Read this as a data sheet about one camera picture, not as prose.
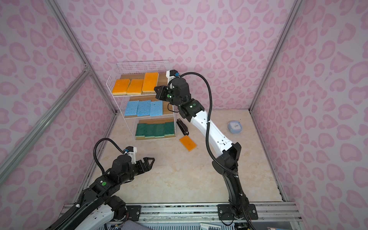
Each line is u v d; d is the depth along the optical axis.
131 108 0.87
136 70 0.93
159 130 1.04
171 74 0.64
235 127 1.06
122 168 0.58
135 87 0.72
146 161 0.69
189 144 0.98
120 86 0.73
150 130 1.04
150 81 0.73
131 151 0.70
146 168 0.69
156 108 0.86
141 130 1.04
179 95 0.56
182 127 1.05
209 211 0.75
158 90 0.63
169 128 1.04
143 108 0.87
